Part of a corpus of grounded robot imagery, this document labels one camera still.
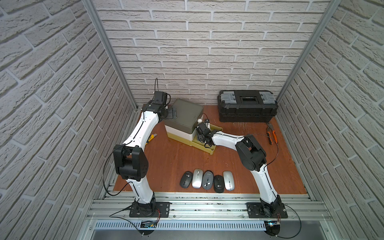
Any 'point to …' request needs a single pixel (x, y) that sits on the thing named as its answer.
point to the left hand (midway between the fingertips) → (169, 110)
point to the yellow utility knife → (151, 137)
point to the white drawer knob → (199, 120)
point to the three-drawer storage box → (183, 128)
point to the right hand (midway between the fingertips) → (206, 134)
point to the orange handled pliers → (270, 129)
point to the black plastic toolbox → (247, 106)
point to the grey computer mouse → (207, 179)
